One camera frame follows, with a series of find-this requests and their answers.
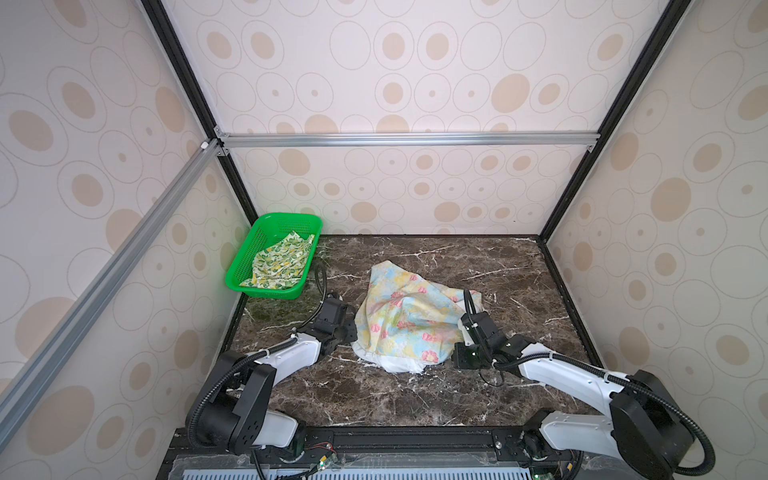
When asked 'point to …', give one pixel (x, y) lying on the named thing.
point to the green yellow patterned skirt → (280, 265)
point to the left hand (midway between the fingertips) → (358, 321)
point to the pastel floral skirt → (406, 323)
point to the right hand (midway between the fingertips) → (452, 356)
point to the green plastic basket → (267, 229)
